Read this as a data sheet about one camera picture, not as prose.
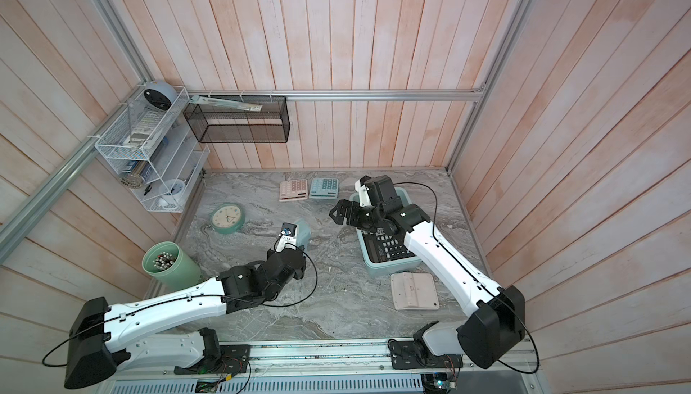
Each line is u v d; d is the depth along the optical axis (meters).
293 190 1.11
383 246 0.86
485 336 0.39
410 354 0.73
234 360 0.73
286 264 0.54
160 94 0.80
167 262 0.74
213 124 1.03
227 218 1.01
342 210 0.68
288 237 0.64
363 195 0.70
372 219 0.63
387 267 0.82
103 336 0.40
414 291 0.83
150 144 0.76
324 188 1.11
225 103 0.91
